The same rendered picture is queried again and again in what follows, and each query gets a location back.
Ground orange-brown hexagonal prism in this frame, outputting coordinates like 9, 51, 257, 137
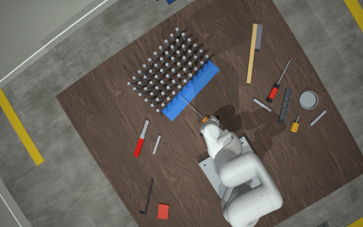
180, 97, 208, 123

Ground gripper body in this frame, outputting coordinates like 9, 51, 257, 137
200, 115, 217, 134

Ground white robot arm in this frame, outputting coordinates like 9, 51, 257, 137
203, 120, 283, 227

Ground red rectangular block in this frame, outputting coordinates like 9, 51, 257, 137
157, 203, 169, 219

